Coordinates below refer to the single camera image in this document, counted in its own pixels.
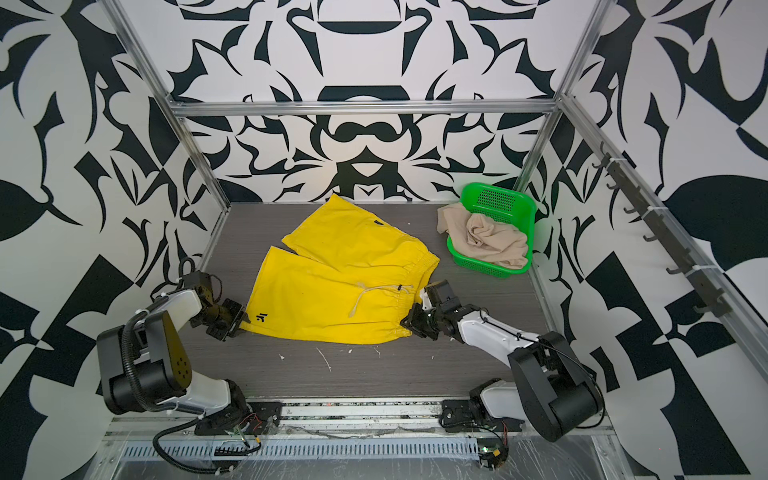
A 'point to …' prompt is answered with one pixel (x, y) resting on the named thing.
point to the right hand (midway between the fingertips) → (402, 321)
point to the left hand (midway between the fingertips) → (246, 318)
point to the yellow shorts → (355, 279)
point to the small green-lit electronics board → (492, 452)
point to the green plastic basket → (504, 205)
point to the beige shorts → (477, 235)
